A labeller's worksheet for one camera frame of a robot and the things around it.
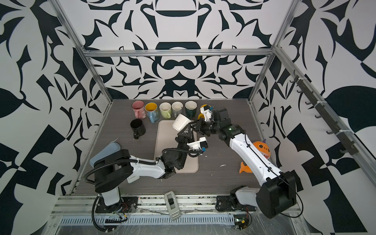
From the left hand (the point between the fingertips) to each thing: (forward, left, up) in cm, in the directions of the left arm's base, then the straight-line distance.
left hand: (185, 124), depth 73 cm
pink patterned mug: (+27, +32, -17) cm, 45 cm away
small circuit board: (-39, -26, -27) cm, 54 cm away
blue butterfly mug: (+27, +24, -18) cm, 40 cm away
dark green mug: (+25, -4, -17) cm, 30 cm away
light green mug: (+25, +14, -17) cm, 34 cm away
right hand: (-1, -2, -1) cm, 2 cm away
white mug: (+2, +2, -2) cm, 3 cm away
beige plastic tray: (+11, +14, -30) cm, 35 cm away
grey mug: (+29, +5, -21) cm, 36 cm away
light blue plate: (0, +46, -24) cm, 52 cm away
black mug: (+15, +32, -23) cm, 42 cm away
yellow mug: (+20, -11, -18) cm, 29 cm away
